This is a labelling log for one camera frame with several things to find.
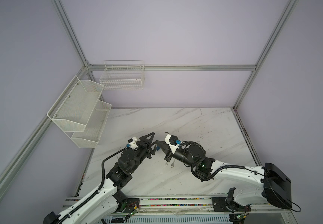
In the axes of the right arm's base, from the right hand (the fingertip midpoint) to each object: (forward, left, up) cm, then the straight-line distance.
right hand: (155, 142), depth 65 cm
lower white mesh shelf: (+22, +54, -30) cm, 65 cm away
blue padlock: (-3, -1, 0) cm, 3 cm away
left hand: (+4, 0, -2) cm, 5 cm away
